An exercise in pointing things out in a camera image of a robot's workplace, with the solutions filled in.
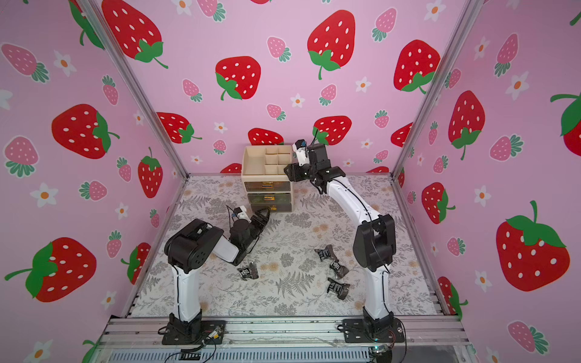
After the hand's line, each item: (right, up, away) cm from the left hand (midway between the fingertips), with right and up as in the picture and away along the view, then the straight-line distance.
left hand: (271, 211), depth 97 cm
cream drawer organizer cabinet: (-2, +13, -8) cm, 15 cm away
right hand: (+11, +19, -7) cm, 23 cm away
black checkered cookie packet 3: (+29, -23, -10) cm, 38 cm away
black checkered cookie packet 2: (+24, -16, -7) cm, 30 cm away
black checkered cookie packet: (-7, -23, -11) cm, 26 cm away
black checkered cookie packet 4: (+28, -28, -15) cm, 42 cm away
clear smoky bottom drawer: (+1, +2, +4) cm, 5 cm away
